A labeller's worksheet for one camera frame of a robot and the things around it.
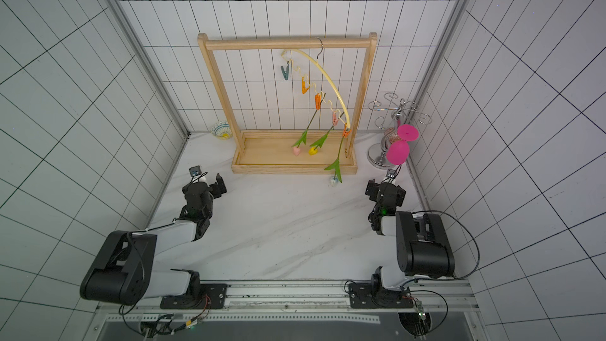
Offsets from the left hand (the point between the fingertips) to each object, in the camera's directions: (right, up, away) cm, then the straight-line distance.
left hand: (207, 180), depth 91 cm
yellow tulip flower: (+42, +12, +8) cm, 45 cm away
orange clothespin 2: (+44, +31, -4) cm, 54 cm away
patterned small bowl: (-4, +22, +26) cm, 35 cm away
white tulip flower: (+51, +5, +3) cm, 52 cm away
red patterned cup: (+77, +19, +9) cm, 80 cm away
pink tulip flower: (+35, +13, +9) cm, 38 cm away
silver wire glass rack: (+74, +25, -1) cm, 78 cm away
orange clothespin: (+38, +36, -3) cm, 52 cm away
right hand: (+69, 0, +3) cm, 69 cm away
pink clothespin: (+50, +23, -8) cm, 55 cm away
